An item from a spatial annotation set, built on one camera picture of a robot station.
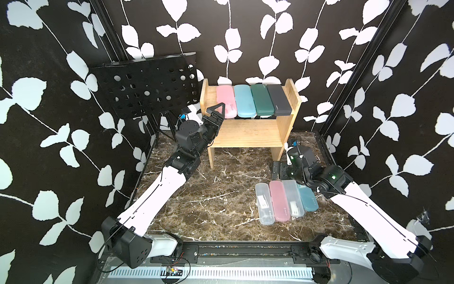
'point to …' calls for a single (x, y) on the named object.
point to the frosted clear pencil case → (295, 201)
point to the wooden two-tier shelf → (263, 131)
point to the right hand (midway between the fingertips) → (277, 162)
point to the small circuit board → (173, 271)
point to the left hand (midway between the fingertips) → (224, 107)
